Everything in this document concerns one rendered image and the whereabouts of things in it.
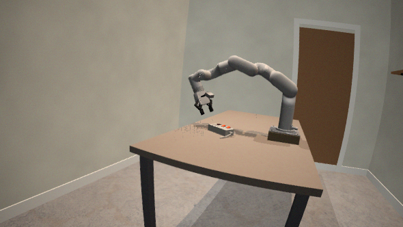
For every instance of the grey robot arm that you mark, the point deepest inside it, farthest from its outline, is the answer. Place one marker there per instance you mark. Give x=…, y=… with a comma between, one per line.
x=277, y=79

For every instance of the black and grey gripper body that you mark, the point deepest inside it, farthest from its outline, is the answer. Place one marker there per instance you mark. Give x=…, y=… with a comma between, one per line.
x=201, y=100

